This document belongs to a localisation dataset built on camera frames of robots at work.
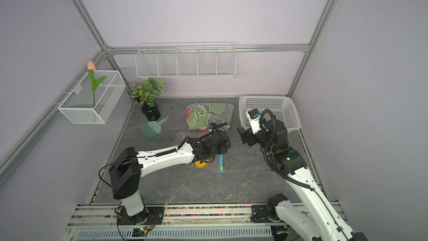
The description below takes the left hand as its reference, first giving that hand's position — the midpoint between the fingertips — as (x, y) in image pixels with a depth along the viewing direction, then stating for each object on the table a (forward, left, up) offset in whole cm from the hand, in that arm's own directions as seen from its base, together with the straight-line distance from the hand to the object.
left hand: (225, 146), depth 83 cm
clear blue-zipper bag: (-8, +5, 0) cm, 10 cm away
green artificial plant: (+28, +40, +14) cm, 51 cm away
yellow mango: (-5, +15, -7) cm, 17 cm away
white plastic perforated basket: (+30, -41, -9) cm, 52 cm away
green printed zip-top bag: (+23, +13, -3) cm, 27 cm away
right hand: (+2, -9, +17) cm, 19 cm away
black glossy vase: (+30, +44, -7) cm, 53 cm away
